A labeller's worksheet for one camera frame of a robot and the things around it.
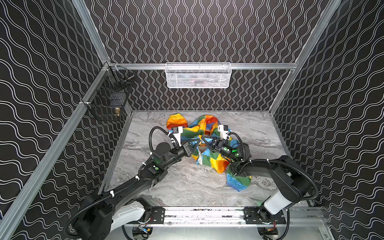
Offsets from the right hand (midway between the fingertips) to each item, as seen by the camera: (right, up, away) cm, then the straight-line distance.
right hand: (202, 139), depth 71 cm
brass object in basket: (-47, +15, +13) cm, 51 cm away
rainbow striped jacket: (+3, -3, -1) cm, 5 cm away
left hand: (+1, -1, -4) cm, 4 cm away
